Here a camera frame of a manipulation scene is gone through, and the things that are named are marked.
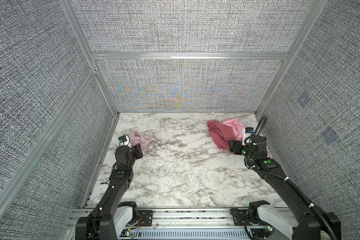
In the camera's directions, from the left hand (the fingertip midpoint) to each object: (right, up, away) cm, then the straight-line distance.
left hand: (137, 144), depth 85 cm
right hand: (+55, +3, -2) cm, 55 cm away
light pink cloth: (-4, +3, +12) cm, 13 cm away
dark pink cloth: (+52, +6, +14) cm, 54 cm away
